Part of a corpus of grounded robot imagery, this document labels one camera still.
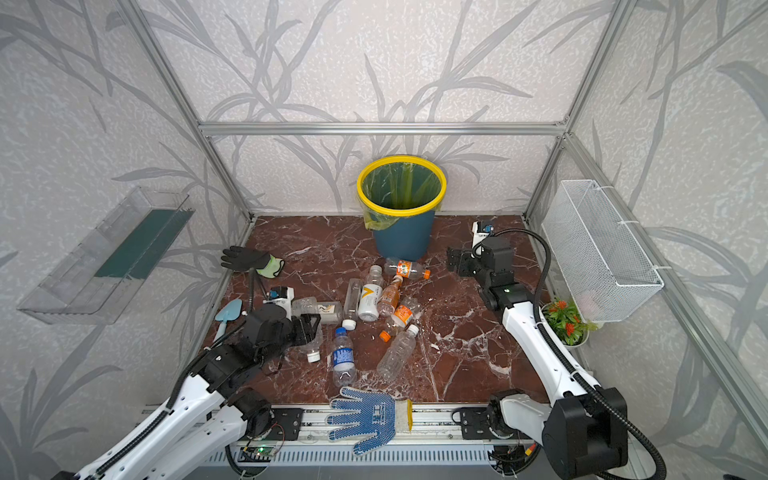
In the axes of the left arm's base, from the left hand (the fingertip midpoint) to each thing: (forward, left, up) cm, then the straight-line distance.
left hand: (318, 311), depth 78 cm
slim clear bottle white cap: (+8, -6, -11) cm, 15 cm away
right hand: (+18, -40, +8) cm, 44 cm away
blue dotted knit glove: (-21, -16, -14) cm, 30 cm away
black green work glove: (+27, +36, -15) cm, 48 cm away
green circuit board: (-30, +10, -14) cm, 34 cm away
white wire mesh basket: (+2, -65, +21) cm, 68 cm away
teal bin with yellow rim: (+44, -20, 0) cm, 48 cm away
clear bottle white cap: (-9, +1, -4) cm, 10 cm away
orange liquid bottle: (+7, -18, -7) cm, 21 cm away
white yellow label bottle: (+10, -13, -9) cm, 18 cm away
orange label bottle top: (+21, -25, -12) cm, 35 cm away
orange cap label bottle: (+5, -24, -10) cm, 27 cm away
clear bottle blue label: (-10, -7, -9) cm, 15 cm away
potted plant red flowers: (-3, -63, +3) cm, 63 cm away
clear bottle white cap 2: (-6, -21, -16) cm, 27 cm away
